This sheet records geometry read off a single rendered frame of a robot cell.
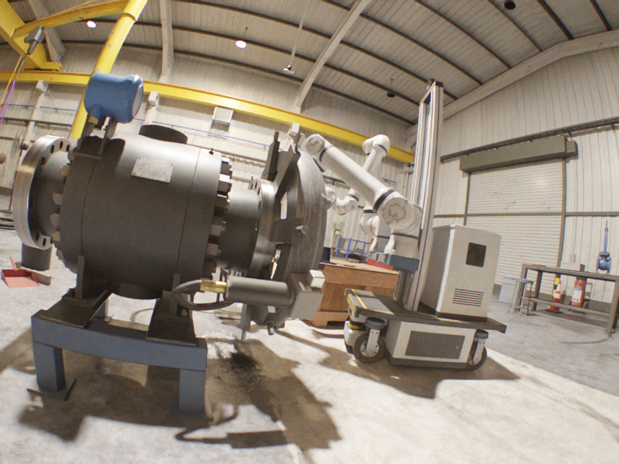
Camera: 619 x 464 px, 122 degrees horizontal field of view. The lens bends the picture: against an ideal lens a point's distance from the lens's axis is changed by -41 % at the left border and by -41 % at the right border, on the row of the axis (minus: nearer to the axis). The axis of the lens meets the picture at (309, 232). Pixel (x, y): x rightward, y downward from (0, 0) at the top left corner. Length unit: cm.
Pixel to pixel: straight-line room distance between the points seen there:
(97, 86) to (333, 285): 189
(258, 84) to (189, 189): 1267
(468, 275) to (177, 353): 146
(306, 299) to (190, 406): 51
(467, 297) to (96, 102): 190
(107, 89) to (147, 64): 1327
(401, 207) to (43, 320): 142
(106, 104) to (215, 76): 1263
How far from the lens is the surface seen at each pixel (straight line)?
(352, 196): 190
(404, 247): 150
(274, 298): 83
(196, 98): 1241
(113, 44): 505
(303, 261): 90
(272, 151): 128
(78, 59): 1597
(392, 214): 134
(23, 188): 115
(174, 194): 92
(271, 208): 104
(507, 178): 1069
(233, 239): 105
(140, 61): 1452
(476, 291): 175
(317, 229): 91
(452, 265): 165
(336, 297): 221
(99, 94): 103
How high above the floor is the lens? 61
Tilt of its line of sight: 2 degrees up
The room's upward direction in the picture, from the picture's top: 10 degrees clockwise
